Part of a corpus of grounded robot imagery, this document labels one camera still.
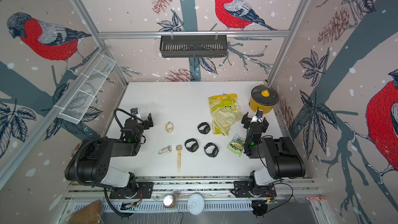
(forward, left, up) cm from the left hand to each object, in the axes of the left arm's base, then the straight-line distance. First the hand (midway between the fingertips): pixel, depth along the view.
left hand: (144, 111), depth 92 cm
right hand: (-1, -68, 0) cm, 68 cm away
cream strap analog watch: (-4, -14, -11) cm, 18 cm away
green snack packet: (-17, -55, -10) cm, 58 cm away
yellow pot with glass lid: (+9, -74, +2) cm, 75 cm away
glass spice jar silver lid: (-45, -22, +1) cm, 50 cm away
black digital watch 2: (-18, -29, -7) cm, 35 cm away
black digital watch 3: (-20, -41, -9) cm, 46 cm away
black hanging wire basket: (+44, -29, +17) cm, 55 cm away
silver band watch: (-20, -15, -10) cm, 26 cm away
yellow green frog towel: (+8, -51, -9) cm, 52 cm away
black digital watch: (-7, -36, -8) cm, 38 cm away
